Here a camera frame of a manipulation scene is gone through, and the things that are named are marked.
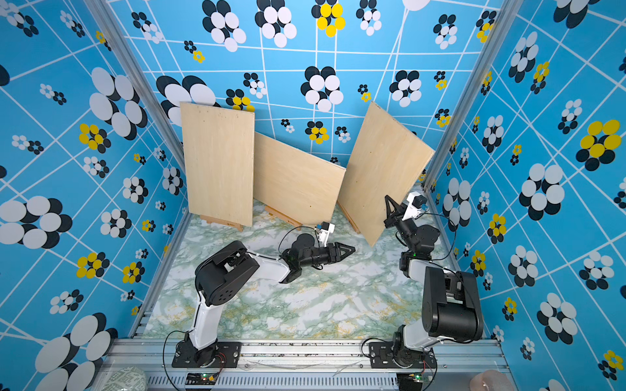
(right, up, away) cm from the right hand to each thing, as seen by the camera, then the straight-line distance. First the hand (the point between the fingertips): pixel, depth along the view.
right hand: (391, 197), depth 80 cm
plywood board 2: (-33, +5, +14) cm, 36 cm away
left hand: (-11, -19, +2) cm, 22 cm away
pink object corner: (+25, -52, -13) cm, 59 cm away
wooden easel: (-72, -9, +24) cm, 77 cm away
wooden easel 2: (-40, -8, +21) cm, 46 cm away
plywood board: (-62, +17, +10) cm, 65 cm away
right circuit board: (+5, -53, -10) cm, 54 cm away
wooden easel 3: (-12, -8, +21) cm, 26 cm away
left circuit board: (-59, -55, -8) cm, 81 cm away
